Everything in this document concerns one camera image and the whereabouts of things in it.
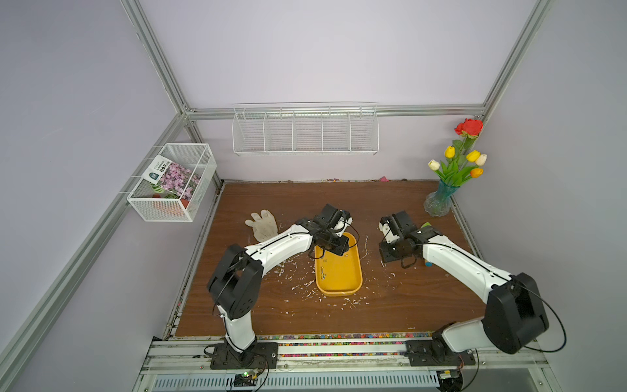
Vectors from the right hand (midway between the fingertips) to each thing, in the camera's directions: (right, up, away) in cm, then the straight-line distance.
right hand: (383, 250), depth 87 cm
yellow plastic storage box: (-16, -11, +6) cm, 20 cm away
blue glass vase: (+28, +17, +17) cm, 36 cm away
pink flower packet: (-68, +24, -14) cm, 74 cm away
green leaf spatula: (+23, +8, +17) cm, 30 cm away
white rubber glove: (-47, +7, +17) cm, 51 cm away
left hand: (-14, +1, -2) cm, 14 cm away
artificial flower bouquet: (+31, +32, +6) cm, 45 cm away
